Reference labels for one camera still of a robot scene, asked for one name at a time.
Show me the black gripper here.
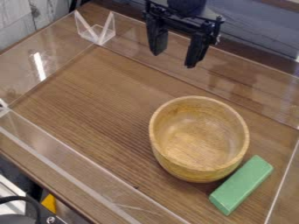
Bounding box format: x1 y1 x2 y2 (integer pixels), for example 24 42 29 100
144 0 225 68

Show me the light wooden bowl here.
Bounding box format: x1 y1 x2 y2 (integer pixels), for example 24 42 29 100
148 95 249 183

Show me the green rectangular block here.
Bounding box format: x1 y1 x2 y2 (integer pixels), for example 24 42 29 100
209 155 273 216

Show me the yellow label lower left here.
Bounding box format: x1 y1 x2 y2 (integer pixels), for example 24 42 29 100
41 193 57 214

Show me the clear acrylic corner bracket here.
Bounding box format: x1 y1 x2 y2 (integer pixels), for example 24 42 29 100
73 11 116 46

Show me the clear acrylic front wall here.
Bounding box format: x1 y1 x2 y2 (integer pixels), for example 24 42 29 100
0 99 191 224

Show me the black cable lower left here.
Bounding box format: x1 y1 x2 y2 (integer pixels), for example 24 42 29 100
0 195 43 224

